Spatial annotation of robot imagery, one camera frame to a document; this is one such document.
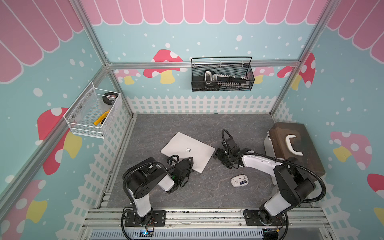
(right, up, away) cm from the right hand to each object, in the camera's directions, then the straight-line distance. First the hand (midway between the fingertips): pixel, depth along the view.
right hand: (215, 158), depth 92 cm
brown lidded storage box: (+41, +12, -11) cm, 44 cm away
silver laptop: (-20, +6, +11) cm, 24 cm away
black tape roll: (-58, +33, -13) cm, 68 cm away
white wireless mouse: (+13, -11, -7) cm, 19 cm away
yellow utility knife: (-58, +23, -20) cm, 65 cm away
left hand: (-13, -2, +1) cm, 13 cm away
